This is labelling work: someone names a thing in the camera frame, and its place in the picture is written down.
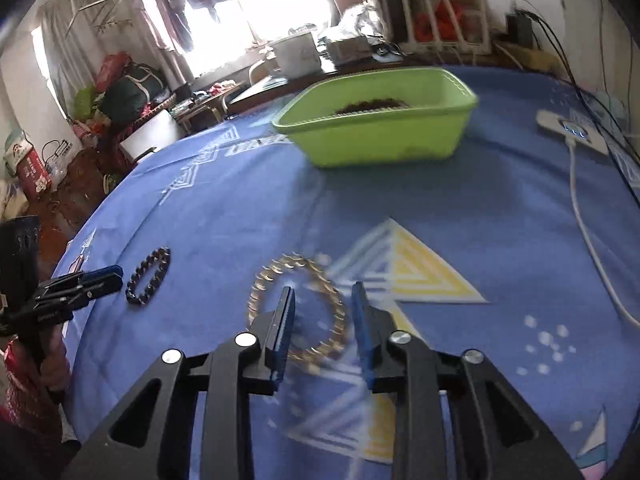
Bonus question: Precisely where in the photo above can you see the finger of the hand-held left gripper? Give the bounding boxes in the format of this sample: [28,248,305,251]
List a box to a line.
[39,265,124,295]
[30,279,123,323]

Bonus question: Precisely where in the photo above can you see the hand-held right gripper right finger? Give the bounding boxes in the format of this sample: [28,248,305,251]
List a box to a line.
[351,281,583,480]

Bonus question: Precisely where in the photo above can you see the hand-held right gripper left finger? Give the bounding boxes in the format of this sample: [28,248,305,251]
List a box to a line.
[65,286,297,480]

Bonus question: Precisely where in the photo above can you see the dark blue bead bracelet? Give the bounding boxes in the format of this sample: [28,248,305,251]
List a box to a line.
[125,246,172,306]

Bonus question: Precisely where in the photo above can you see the amber bead bracelet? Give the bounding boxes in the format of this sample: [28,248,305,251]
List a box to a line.
[246,254,351,361]

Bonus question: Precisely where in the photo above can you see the green plastic tray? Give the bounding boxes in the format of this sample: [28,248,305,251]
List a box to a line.
[271,66,478,168]

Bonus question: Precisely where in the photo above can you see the brown wooden bead bracelet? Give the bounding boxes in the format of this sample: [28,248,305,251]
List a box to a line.
[334,97,407,115]

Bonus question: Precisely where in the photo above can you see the person's left hand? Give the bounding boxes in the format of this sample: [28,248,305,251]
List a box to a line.
[39,327,72,392]

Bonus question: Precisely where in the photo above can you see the red diaper pack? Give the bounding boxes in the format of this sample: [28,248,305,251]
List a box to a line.
[17,142,53,196]

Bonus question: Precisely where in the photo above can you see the white wooden armchair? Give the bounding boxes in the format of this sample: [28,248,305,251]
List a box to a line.
[119,109,186,163]

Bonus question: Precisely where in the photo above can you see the blue printed tablecloth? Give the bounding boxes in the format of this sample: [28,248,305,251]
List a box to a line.
[52,62,640,480]

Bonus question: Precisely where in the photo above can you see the green bag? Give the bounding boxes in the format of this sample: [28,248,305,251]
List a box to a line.
[75,85,101,118]

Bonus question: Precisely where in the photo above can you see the black duffel bag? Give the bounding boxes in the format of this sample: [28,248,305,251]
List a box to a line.
[102,62,168,111]

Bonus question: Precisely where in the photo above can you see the small wooden table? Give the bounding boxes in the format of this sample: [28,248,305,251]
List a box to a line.
[175,82,241,131]

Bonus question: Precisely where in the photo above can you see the red bag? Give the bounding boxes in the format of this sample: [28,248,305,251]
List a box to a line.
[95,51,132,92]

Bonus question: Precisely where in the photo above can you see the grey curtain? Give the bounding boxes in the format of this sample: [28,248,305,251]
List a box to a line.
[37,0,101,121]

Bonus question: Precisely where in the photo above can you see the pink hanging clothes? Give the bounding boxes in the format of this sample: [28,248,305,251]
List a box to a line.
[135,0,193,53]

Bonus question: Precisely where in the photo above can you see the white enamel mug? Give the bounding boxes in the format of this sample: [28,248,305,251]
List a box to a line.
[272,32,321,78]

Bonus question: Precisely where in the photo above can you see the white power strip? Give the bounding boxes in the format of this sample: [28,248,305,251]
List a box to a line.
[536,109,611,158]

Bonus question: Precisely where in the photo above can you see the plastic wrapped container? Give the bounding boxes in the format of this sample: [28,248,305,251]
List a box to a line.
[325,35,373,63]

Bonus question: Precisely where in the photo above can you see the wooden slatted rack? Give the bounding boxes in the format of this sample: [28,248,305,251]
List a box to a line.
[400,0,493,53]

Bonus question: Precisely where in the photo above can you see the black power adapter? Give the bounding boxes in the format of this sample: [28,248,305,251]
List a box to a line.
[507,12,536,46]

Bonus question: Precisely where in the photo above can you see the white cable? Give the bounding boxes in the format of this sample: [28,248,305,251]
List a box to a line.
[567,142,640,328]

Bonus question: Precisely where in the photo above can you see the black cables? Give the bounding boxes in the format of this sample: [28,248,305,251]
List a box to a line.
[515,7,640,146]

